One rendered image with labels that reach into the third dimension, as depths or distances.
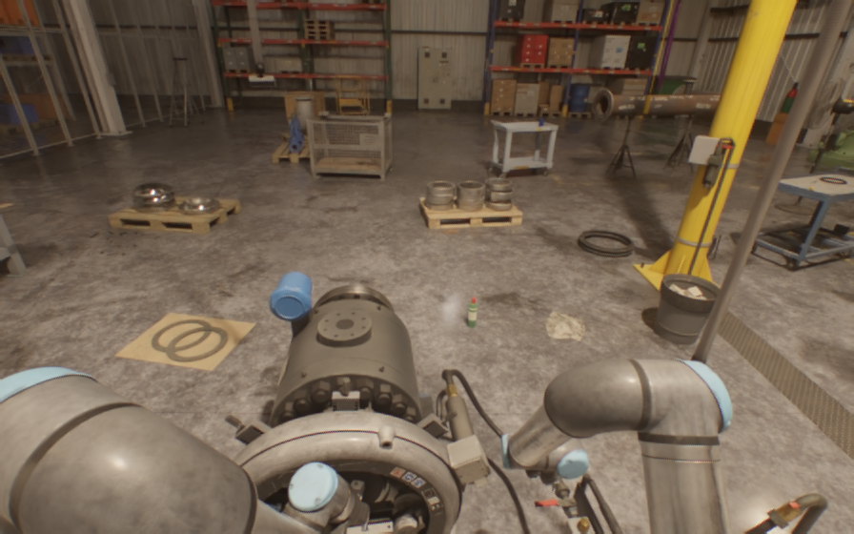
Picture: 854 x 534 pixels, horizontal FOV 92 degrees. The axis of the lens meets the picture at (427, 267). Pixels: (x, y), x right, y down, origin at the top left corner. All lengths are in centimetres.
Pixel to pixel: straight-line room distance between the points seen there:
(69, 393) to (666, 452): 76
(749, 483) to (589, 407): 216
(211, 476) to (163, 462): 4
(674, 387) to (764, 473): 221
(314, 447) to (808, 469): 261
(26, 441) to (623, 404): 70
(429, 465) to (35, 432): 102
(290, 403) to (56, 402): 120
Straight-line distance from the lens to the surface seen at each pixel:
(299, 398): 157
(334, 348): 165
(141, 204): 608
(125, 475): 42
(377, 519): 154
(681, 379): 78
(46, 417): 48
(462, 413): 151
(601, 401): 74
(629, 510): 246
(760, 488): 287
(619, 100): 776
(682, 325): 357
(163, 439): 44
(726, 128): 415
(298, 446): 126
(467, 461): 138
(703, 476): 79
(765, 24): 413
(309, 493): 95
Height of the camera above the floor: 189
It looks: 27 degrees down
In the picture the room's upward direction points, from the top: 1 degrees clockwise
